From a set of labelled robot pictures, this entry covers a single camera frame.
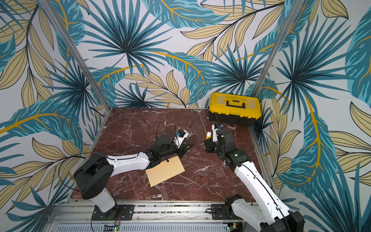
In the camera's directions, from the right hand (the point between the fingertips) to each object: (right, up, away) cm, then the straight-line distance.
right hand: (207, 141), depth 78 cm
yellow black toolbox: (+22, +19, +21) cm, 36 cm away
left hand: (-8, -3, +4) cm, 10 cm away
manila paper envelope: (-23, -18, +8) cm, 31 cm away
